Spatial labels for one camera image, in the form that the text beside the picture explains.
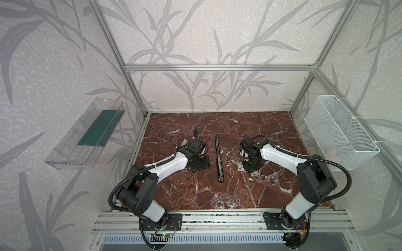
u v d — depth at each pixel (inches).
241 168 32.4
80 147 25.0
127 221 29.6
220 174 34.1
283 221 25.9
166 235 27.8
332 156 28.9
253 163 29.8
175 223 28.8
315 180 18.0
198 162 29.1
